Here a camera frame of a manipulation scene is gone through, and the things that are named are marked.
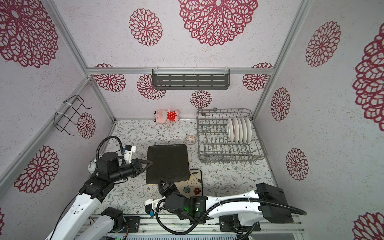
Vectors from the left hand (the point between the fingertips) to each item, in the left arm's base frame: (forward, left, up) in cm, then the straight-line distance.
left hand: (152, 165), depth 71 cm
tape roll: (+32, -18, -22) cm, 43 cm away
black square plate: (-3, -12, 0) cm, 12 cm away
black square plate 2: (+5, -2, +1) cm, 6 cm away
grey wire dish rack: (+32, -45, -18) cm, 58 cm away
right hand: (-5, -6, +3) cm, 8 cm away
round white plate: (+29, -48, -9) cm, 57 cm away
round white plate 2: (+27, -49, -6) cm, 56 cm away
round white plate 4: (+25, -56, -9) cm, 62 cm away
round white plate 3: (+27, -53, -7) cm, 60 cm away
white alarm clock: (+5, +35, -9) cm, 37 cm away
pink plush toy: (+50, +3, -16) cm, 53 cm away
